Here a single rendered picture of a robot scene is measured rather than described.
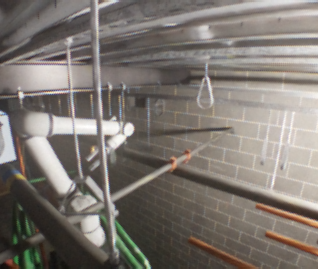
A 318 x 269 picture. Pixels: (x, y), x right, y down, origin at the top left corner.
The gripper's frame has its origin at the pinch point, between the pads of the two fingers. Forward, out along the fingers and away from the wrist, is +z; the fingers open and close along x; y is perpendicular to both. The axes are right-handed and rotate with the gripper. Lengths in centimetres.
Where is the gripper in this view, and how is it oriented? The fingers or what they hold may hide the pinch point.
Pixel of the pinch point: (90, 162)
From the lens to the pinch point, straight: 134.2
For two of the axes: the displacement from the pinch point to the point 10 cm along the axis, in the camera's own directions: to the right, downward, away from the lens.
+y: 8.7, 3.5, -3.6
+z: -5.0, 5.4, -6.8
